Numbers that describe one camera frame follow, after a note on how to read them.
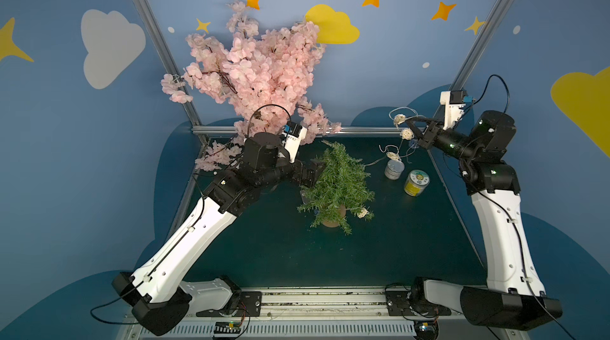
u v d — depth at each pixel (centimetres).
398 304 75
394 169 104
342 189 69
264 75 58
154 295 36
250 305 74
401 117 64
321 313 73
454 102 54
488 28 82
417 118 61
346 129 158
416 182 96
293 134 52
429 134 55
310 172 55
